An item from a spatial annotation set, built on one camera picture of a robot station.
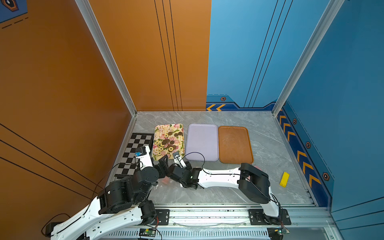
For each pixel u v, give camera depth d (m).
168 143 1.00
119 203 0.42
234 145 1.01
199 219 0.75
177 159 0.71
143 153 0.53
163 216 0.74
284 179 0.85
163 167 0.57
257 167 0.91
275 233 0.71
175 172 0.63
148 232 0.71
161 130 1.09
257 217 0.72
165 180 0.56
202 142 1.03
